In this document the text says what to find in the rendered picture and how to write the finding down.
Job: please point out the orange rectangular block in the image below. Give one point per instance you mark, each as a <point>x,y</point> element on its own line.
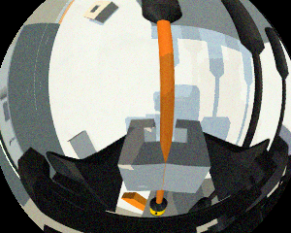
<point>135,199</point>

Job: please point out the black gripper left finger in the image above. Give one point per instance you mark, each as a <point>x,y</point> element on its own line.
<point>98,172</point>

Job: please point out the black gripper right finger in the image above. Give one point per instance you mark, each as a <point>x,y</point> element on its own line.
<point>229,162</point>

